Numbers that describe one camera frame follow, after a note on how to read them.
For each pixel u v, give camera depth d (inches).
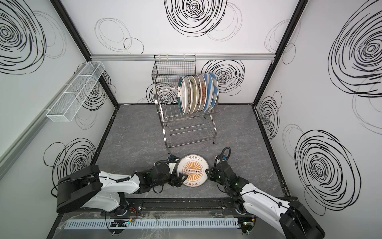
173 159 29.1
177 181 29.0
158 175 24.8
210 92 28.0
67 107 28.7
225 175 25.3
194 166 34.2
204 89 26.8
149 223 37.9
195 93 27.9
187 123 42.7
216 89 27.4
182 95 32.5
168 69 38.1
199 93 27.2
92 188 17.0
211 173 29.6
